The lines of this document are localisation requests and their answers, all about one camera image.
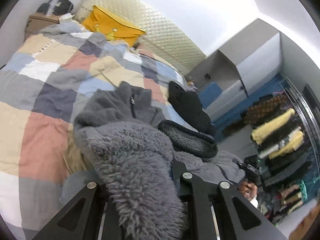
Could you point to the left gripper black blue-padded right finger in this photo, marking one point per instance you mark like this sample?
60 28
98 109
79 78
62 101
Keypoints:
219 211

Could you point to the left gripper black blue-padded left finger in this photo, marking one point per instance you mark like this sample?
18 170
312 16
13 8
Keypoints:
90 214

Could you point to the grey fleece zip jacket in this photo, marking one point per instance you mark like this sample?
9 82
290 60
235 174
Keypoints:
117 132

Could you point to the hanging clothes on rack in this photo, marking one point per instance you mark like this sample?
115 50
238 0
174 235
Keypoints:
272 136

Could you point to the person's right hand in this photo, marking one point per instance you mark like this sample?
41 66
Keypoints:
248 190

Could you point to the blue chair back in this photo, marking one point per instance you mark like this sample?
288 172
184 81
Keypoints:
209 94

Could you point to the black garment on bed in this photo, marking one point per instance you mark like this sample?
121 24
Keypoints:
187 104

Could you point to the grey white wardrobe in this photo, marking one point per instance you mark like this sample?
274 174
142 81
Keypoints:
249 60

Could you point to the patchwork plaid duvet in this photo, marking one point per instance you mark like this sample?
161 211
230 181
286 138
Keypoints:
45 84

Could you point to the cream quilted headboard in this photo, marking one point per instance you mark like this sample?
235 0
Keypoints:
162 36

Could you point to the yellow crown pillow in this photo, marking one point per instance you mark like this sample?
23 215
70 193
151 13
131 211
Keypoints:
112 26

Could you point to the cardboard box nightstand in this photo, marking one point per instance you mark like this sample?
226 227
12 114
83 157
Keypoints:
38 21

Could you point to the black bag on nightstand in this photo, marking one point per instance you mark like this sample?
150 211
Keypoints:
55 7

